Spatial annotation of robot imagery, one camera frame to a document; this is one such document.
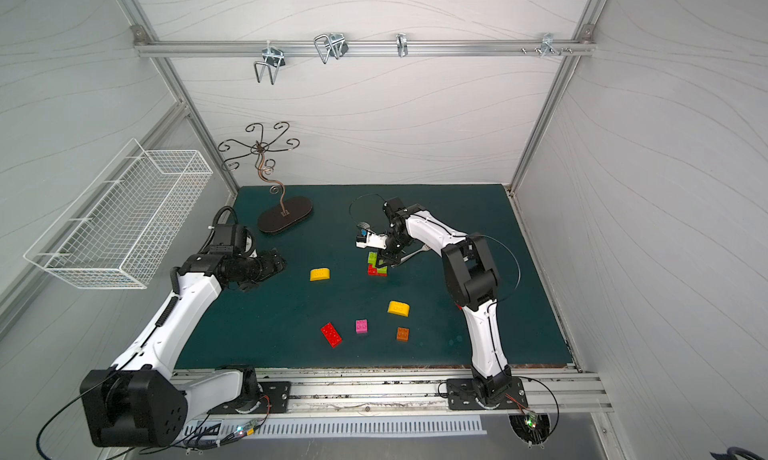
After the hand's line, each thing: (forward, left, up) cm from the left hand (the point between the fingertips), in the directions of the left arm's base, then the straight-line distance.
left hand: (276, 268), depth 81 cm
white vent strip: (-34, -23, -15) cm, 44 cm away
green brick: (+6, -29, -11) cm, 31 cm away
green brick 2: (+7, -26, -6) cm, 28 cm away
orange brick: (-13, -36, -13) cm, 40 cm away
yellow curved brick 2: (-5, -35, -14) cm, 37 cm away
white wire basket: (-2, +32, +18) cm, 36 cm away
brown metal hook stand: (+27, +13, -13) cm, 33 cm away
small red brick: (+7, -26, -13) cm, 29 cm away
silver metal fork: (+17, -43, -14) cm, 48 cm away
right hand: (+11, -29, -11) cm, 33 cm away
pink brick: (-11, -24, -13) cm, 29 cm away
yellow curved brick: (+6, -8, -13) cm, 17 cm away
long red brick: (-14, -15, -13) cm, 24 cm away
